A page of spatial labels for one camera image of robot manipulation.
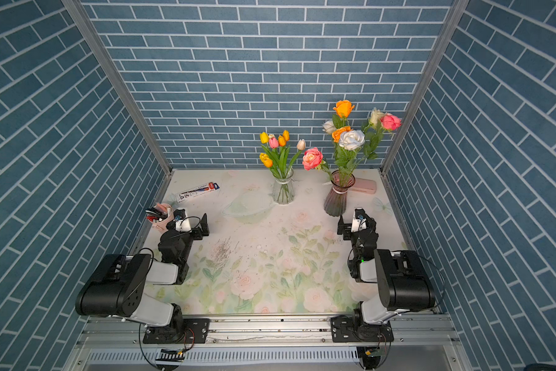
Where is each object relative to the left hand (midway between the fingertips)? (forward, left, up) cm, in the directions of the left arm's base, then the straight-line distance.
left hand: (198, 214), depth 89 cm
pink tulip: (+21, -29, +19) cm, 41 cm away
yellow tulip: (+24, -25, +19) cm, 40 cm away
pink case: (+24, -73, -9) cm, 78 cm away
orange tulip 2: (+23, -32, +19) cm, 44 cm away
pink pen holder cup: (+2, +17, -4) cm, 18 cm away
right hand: (0, -63, 0) cm, 63 cm away
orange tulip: (+27, -34, +19) cm, 47 cm away
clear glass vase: (+15, -33, -3) cm, 37 cm away
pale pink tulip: (+23, -40, +17) cm, 49 cm away
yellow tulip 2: (+12, -26, +19) cm, 35 cm away
